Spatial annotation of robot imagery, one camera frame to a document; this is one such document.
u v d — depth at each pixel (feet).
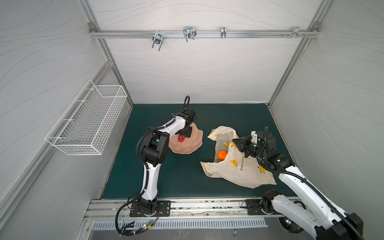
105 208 2.46
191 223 2.31
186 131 2.89
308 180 1.57
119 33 2.69
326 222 1.34
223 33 2.56
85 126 2.25
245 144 2.21
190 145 3.15
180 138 3.23
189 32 2.51
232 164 2.35
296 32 2.51
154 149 1.85
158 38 2.61
